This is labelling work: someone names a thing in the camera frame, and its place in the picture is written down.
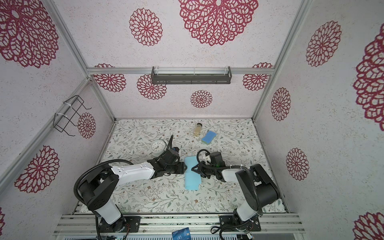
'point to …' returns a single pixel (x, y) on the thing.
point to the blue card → (183, 234)
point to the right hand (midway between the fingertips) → (195, 166)
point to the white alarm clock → (158, 146)
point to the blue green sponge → (208, 137)
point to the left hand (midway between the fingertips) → (183, 169)
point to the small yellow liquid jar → (197, 129)
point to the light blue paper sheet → (193, 179)
